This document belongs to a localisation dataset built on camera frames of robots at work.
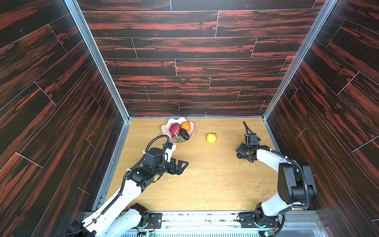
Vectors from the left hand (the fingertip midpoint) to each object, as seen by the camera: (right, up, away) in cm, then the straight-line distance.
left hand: (182, 162), depth 76 cm
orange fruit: (+1, +20, +29) cm, 35 cm away
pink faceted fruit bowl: (-14, +18, +32) cm, 39 cm away
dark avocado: (0, +14, +25) cm, 29 cm away
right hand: (+41, +3, +20) cm, 46 cm away
